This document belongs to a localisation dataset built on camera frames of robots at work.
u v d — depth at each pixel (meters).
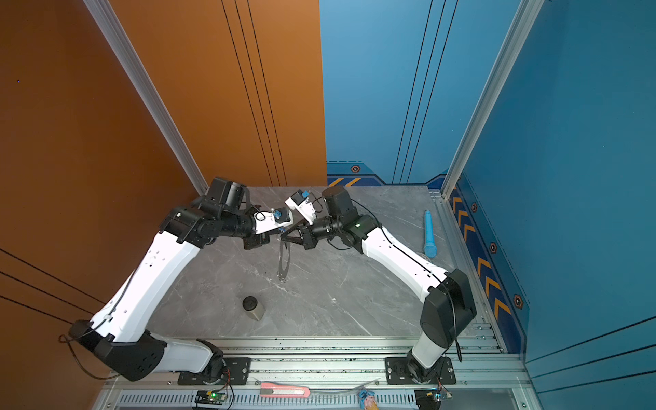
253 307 0.76
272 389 0.71
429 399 0.71
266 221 0.57
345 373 0.75
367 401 0.67
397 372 0.72
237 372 0.74
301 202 0.63
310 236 0.64
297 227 0.65
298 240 0.66
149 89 0.86
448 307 0.43
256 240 0.60
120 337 0.38
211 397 0.71
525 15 0.70
